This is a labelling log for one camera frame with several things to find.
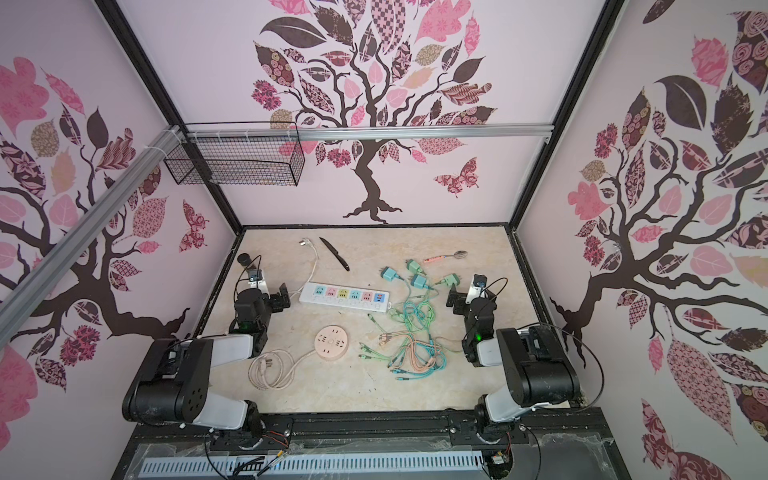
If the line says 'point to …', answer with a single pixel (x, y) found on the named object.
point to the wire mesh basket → (267, 153)
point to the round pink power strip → (331, 342)
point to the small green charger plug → (451, 279)
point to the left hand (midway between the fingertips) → (271, 291)
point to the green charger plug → (414, 267)
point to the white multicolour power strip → (344, 297)
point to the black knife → (335, 252)
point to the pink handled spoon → (458, 254)
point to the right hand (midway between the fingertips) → (471, 283)
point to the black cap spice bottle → (244, 259)
